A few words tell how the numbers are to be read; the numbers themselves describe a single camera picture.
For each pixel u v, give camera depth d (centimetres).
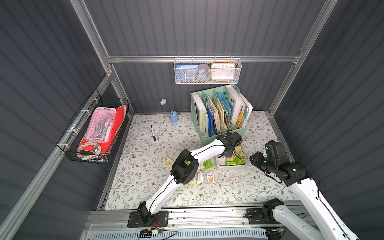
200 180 85
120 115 77
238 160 89
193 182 85
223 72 89
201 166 91
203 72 90
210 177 86
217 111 88
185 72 91
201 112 87
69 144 60
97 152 66
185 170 58
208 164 91
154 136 107
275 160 54
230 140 71
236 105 93
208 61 89
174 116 111
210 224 73
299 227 52
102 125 72
